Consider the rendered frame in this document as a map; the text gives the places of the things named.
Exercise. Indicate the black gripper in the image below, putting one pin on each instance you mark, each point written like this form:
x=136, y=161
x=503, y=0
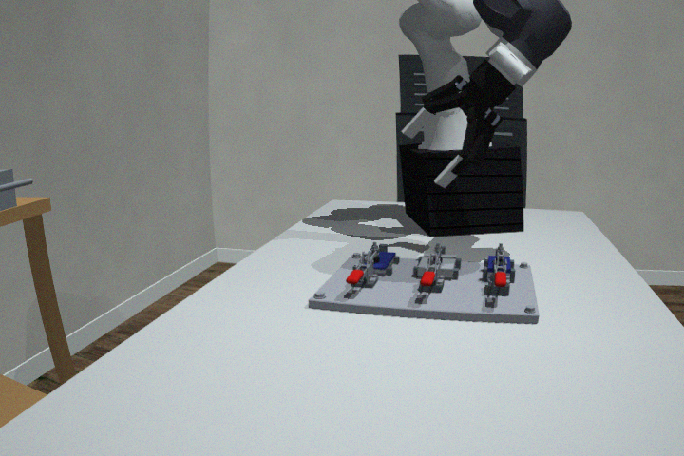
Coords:
x=492, y=89

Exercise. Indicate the blue metal block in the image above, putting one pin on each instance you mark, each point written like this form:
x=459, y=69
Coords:
x=386, y=258
x=490, y=271

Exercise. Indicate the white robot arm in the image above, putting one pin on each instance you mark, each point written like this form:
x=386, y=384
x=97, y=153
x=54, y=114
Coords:
x=531, y=31

